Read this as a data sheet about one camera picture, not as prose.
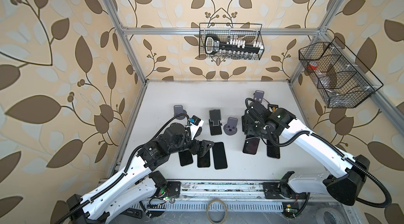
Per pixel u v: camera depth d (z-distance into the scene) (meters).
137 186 0.58
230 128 0.91
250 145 0.77
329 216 0.68
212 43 0.85
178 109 0.96
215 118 0.91
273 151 0.83
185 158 0.85
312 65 0.87
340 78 0.75
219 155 0.85
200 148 0.59
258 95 1.01
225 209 0.70
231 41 0.82
